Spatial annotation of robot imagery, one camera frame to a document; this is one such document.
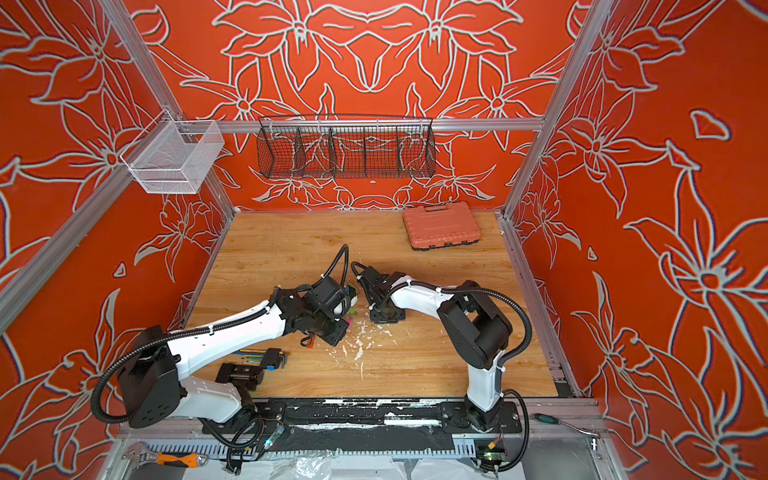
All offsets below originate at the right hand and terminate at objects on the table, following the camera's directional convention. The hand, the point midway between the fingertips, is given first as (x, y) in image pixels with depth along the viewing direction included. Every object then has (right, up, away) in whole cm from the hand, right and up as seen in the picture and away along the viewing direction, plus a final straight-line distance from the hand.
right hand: (380, 315), depth 91 cm
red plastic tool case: (+21, +29, +18) cm, 40 cm away
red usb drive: (-15, +1, -27) cm, 31 cm away
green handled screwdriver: (+43, -21, -20) cm, 51 cm away
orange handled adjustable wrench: (-56, -27, -23) cm, 66 cm away
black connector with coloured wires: (-31, -10, -9) cm, 34 cm away
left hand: (-9, -1, -11) cm, 14 cm away
